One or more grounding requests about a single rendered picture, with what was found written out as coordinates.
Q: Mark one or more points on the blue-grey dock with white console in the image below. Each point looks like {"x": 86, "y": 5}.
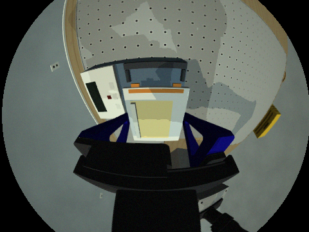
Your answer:
{"x": 104, "y": 82}

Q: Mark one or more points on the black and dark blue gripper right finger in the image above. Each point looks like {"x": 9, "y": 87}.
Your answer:
{"x": 215, "y": 139}

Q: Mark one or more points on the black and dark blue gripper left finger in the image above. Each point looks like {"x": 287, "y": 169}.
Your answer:
{"x": 104, "y": 130}

